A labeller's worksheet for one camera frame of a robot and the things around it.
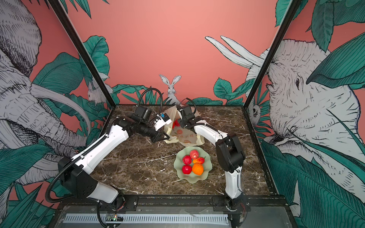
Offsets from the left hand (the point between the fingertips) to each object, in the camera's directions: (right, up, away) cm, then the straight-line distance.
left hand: (168, 136), depth 74 cm
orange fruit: (+16, -20, +7) cm, 27 cm away
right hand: (+8, +12, +20) cm, 25 cm away
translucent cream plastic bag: (+4, -3, +27) cm, 27 cm away
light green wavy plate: (+13, -26, +7) cm, 30 cm away
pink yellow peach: (+14, -13, +11) cm, 22 cm away
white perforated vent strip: (-34, -40, -7) cm, 53 cm away
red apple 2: (+10, -21, +7) cm, 24 cm away
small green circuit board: (-27, -41, -4) cm, 49 cm away
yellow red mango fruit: (+18, -16, +11) cm, 27 cm away
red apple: (+10, -16, +10) cm, 21 cm away
